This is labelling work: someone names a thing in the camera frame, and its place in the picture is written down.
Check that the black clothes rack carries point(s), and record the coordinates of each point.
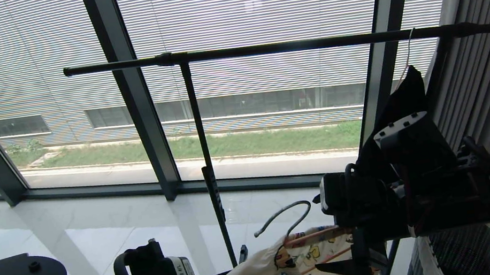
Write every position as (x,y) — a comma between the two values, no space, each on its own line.
(285,48)

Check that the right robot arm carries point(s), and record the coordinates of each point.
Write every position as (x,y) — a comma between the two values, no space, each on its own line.
(461,194)

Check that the black garment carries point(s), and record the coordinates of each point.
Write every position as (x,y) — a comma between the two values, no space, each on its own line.
(403,102)

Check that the cream printed garment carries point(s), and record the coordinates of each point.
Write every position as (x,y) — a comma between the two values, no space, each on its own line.
(262,267)

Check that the pink clothes hanger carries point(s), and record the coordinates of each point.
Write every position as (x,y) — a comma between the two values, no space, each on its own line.
(283,213)
(409,47)

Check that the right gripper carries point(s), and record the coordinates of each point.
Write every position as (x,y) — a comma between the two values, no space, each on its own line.
(368,244)

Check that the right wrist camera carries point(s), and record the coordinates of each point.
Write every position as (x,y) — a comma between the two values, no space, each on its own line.
(352,194)

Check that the window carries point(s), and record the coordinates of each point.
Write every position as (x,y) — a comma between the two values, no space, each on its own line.
(233,16)

